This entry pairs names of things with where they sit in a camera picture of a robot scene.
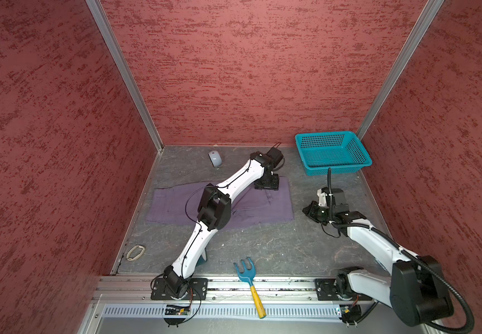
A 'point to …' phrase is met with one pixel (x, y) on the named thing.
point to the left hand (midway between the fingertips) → (269, 190)
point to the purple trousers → (175, 204)
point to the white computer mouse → (215, 158)
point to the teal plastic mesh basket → (342, 152)
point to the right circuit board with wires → (351, 314)
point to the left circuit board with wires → (175, 309)
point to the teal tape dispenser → (202, 259)
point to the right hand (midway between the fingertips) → (301, 213)
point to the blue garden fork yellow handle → (247, 276)
